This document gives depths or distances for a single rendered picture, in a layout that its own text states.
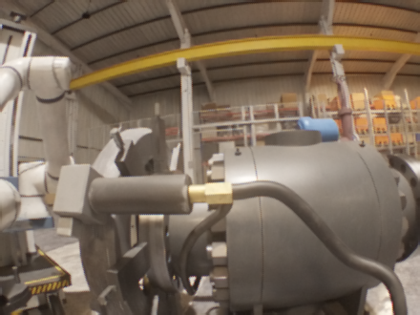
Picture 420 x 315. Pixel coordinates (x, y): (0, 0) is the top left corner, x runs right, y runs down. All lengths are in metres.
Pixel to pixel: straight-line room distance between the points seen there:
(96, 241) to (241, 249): 0.33
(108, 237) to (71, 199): 0.13
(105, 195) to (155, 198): 0.10
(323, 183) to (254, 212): 0.20
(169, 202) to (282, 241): 0.29
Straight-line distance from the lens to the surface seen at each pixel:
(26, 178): 1.27
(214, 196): 0.40
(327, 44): 9.51
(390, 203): 0.70
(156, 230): 0.65
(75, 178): 0.49
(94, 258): 0.56
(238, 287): 0.61
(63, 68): 0.83
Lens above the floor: 0.80
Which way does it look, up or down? 5 degrees up
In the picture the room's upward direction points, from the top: 3 degrees counter-clockwise
